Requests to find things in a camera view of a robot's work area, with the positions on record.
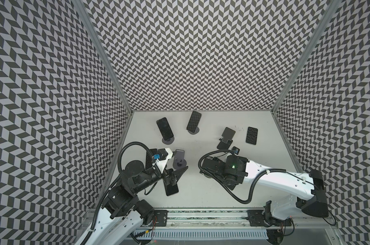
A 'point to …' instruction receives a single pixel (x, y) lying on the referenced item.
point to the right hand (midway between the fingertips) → (219, 171)
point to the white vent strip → (203, 235)
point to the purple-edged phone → (164, 128)
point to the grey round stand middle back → (197, 131)
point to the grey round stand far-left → (168, 141)
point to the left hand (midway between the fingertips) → (181, 161)
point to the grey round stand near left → (179, 161)
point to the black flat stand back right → (228, 135)
